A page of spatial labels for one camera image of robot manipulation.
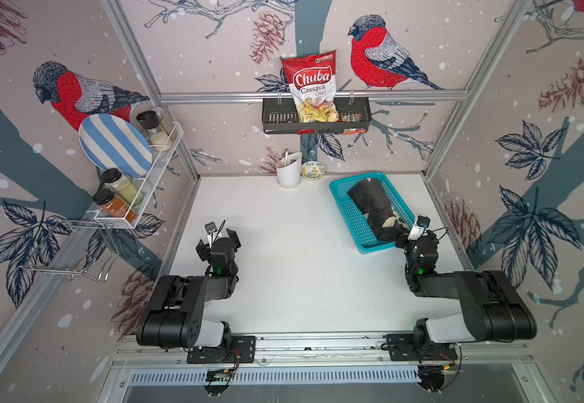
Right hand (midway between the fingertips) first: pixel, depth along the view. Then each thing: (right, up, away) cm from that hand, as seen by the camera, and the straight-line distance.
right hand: (408, 221), depth 90 cm
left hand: (-70, -3, 0) cm, 70 cm away
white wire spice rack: (-84, +13, -20) cm, 87 cm away
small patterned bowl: (-33, +22, +32) cm, 51 cm away
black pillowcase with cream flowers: (-10, +9, +12) cm, 18 cm away
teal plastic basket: (-16, -2, +14) cm, 21 cm away
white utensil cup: (-45, +18, +22) cm, 53 cm away
